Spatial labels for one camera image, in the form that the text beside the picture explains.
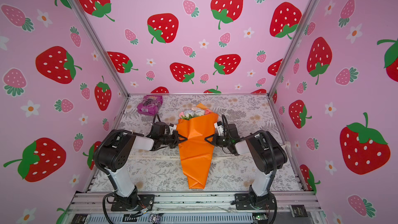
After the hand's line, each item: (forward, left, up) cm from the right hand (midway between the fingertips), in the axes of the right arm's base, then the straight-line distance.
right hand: (205, 139), depth 91 cm
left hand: (0, +11, -1) cm, 11 cm away
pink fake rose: (+23, +1, -1) cm, 23 cm away
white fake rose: (+17, +13, +3) cm, 22 cm away
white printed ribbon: (-11, +16, -5) cm, 20 cm away
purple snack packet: (+21, +42, +3) cm, 47 cm away
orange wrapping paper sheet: (-8, +5, -1) cm, 9 cm away
